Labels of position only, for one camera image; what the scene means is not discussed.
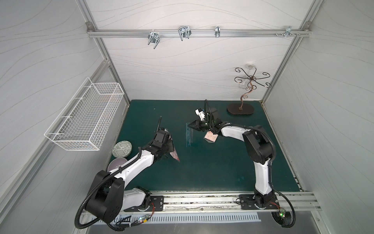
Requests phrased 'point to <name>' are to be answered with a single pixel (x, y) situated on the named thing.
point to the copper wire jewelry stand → (247, 108)
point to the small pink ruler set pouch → (210, 137)
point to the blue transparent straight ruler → (189, 136)
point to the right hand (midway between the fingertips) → (187, 125)
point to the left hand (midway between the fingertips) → (170, 144)
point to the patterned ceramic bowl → (121, 149)
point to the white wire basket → (86, 120)
